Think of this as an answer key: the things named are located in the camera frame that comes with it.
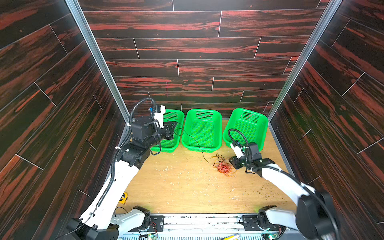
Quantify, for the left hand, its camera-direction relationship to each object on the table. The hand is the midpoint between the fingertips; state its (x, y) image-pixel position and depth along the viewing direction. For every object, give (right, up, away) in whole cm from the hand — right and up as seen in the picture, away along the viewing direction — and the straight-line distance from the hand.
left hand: (177, 122), depth 66 cm
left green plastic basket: (-8, -13, +29) cm, 33 cm away
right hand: (+33, -19, +22) cm, 44 cm away
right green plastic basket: (+56, +1, +50) cm, 75 cm away
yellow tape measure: (-31, -41, +14) cm, 53 cm away
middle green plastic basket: (+15, -3, +46) cm, 48 cm away
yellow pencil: (+26, -55, +4) cm, 61 cm away
